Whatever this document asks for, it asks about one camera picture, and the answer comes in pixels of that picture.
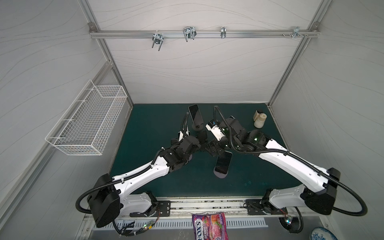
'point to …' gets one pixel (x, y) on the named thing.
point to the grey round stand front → (220, 174)
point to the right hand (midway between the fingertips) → (211, 138)
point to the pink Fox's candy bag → (210, 226)
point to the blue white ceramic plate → (321, 233)
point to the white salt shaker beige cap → (260, 121)
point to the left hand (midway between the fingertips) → (189, 136)
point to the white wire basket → (85, 125)
